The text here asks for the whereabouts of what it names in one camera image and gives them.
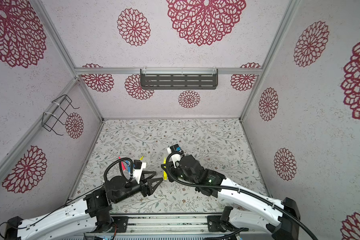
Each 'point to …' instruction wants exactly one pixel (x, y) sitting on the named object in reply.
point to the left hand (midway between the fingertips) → (159, 178)
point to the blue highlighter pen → (128, 168)
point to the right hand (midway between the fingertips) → (162, 163)
